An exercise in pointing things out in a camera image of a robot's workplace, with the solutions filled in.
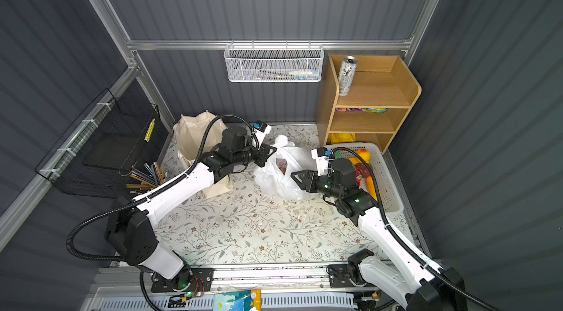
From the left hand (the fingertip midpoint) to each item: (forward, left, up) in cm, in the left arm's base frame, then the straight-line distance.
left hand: (277, 148), depth 79 cm
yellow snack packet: (+22, -33, -20) cm, 45 cm away
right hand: (-11, -6, -2) cm, 13 cm away
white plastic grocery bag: (-8, +1, -5) cm, 10 cm away
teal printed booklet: (-43, +11, -24) cm, 50 cm away
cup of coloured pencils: (-1, +53, -14) cm, 54 cm away
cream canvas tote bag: (+19, +36, -8) cm, 41 cm away
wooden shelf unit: (+21, -45, +7) cm, 50 cm away
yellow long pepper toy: (-22, -25, +8) cm, 35 cm away
